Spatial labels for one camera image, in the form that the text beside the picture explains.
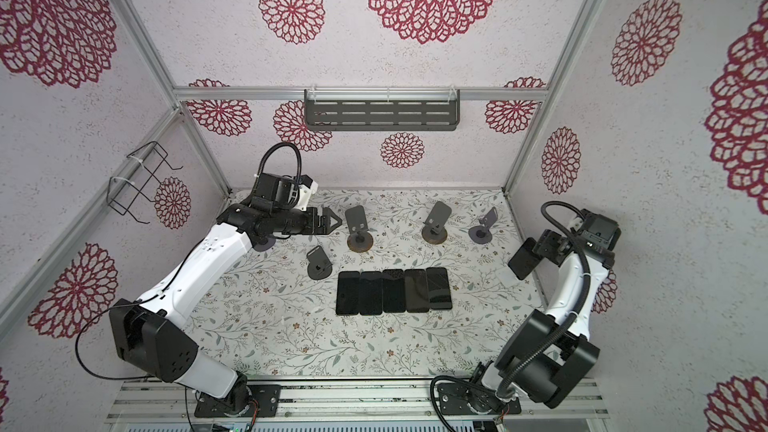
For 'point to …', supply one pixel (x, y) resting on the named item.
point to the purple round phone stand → (482, 234)
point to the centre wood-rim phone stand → (360, 240)
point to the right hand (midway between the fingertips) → (557, 242)
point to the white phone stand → (506, 277)
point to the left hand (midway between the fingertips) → (327, 226)
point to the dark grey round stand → (319, 266)
